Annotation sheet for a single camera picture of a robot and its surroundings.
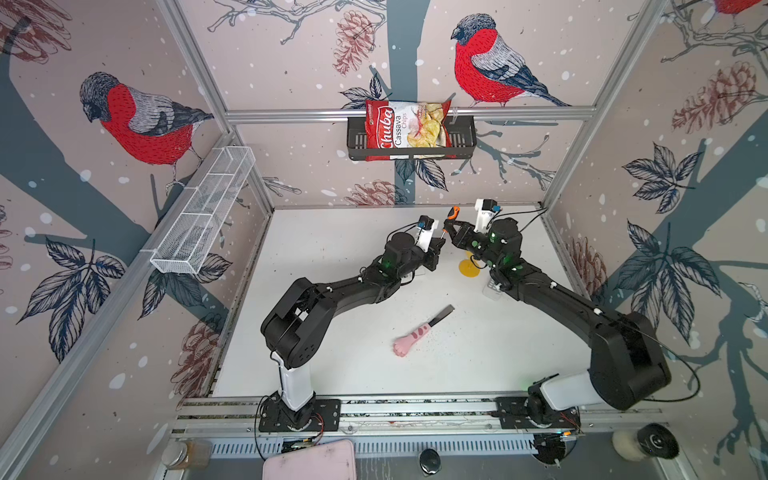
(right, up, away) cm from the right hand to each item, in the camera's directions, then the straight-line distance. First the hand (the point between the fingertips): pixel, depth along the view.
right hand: (440, 227), depth 82 cm
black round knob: (-6, -48, -22) cm, 53 cm away
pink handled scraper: (-11, -34, +3) cm, 36 cm away
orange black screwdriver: (+4, +4, 0) cm, 6 cm away
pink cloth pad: (-28, -53, -16) cm, 62 cm away
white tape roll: (+40, -49, -16) cm, 65 cm away
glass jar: (-57, -48, -20) cm, 77 cm away
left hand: (+1, -3, +1) cm, 4 cm away
